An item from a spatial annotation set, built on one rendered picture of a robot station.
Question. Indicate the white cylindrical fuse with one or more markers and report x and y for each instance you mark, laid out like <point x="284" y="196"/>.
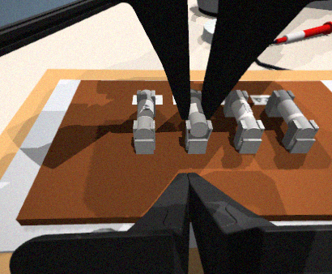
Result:
<point x="199" y="126"/>
<point x="242" y="111"/>
<point x="290" y="111"/>
<point x="145" y="115"/>

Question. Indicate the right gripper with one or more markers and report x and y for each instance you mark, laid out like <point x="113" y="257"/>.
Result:
<point x="243" y="30"/>

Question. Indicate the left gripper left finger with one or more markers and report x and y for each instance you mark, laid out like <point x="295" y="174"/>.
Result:
<point x="118" y="252"/>

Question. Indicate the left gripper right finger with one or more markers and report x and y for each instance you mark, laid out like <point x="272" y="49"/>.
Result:
<point x="230" y="242"/>

